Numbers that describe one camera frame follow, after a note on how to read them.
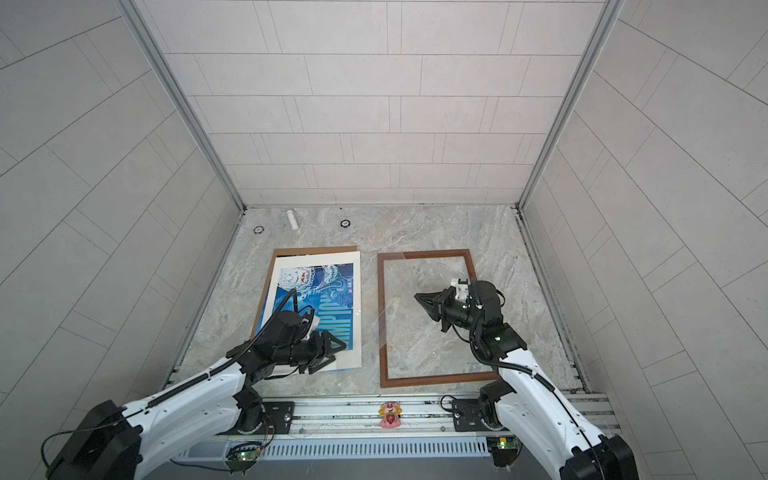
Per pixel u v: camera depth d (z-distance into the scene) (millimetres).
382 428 694
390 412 702
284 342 650
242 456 644
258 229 1084
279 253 1024
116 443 389
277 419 706
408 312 892
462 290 738
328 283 945
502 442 689
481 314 581
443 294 676
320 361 740
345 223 1114
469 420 710
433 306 678
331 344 732
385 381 768
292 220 1112
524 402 489
